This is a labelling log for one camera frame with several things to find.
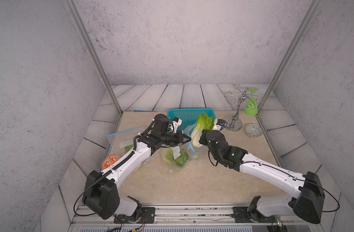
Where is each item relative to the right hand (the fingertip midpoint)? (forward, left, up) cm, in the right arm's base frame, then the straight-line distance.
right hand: (202, 131), depth 76 cm
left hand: (-5, +5, -1) cm, 7 cm away
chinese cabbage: (+4, -1, +3) cm, 5 cm away
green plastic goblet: (+16, -29, 0) cm, 34 cm away
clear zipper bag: (-10, +4, -6) cm, 12 cm away
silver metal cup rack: (+27, -28, -25) cm, 46 cm away
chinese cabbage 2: (-5, +19, -18) cm, 27 cm away
